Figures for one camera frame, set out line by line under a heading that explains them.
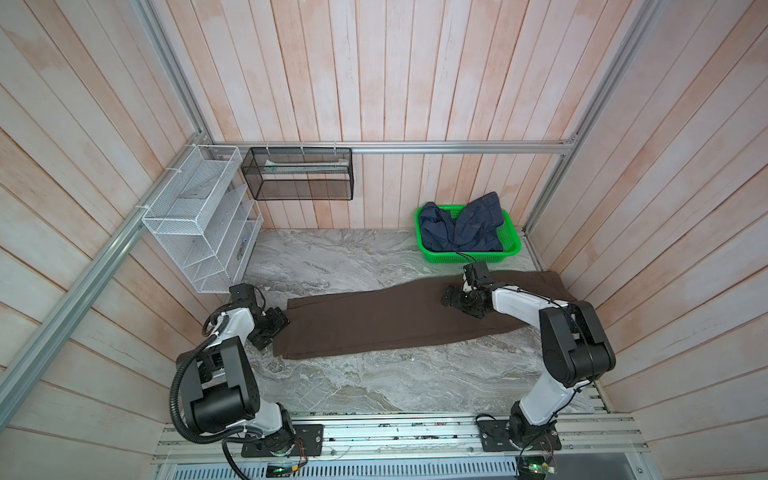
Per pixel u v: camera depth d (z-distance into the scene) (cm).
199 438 42
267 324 82
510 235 107
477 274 78
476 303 74
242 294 73
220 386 45
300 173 105
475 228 110
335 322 99
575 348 48
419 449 73
